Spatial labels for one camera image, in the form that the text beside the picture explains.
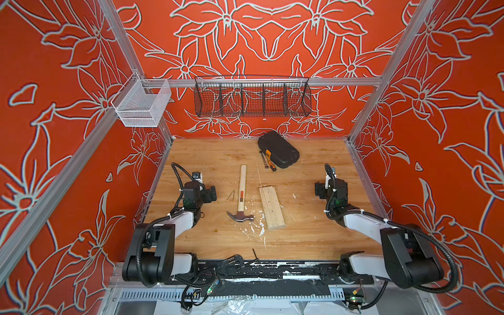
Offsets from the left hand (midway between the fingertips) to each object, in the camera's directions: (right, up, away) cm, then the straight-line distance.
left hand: (204, 185), depth 93 cm
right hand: (+60, +3, -3) cm, 60 cm away
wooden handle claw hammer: (+18, -13, -5) cm, 23 cm away
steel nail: (+14, -5, +2) cm, 15 cm away
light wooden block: (+33, -12, -8) cm, 36 cm away
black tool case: (+40, +15, +11) cm, 45 cm away
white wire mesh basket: (-32, +41, +1) cm, 52 cm away
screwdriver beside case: (+31, +12, +17) cm, 37 cm away
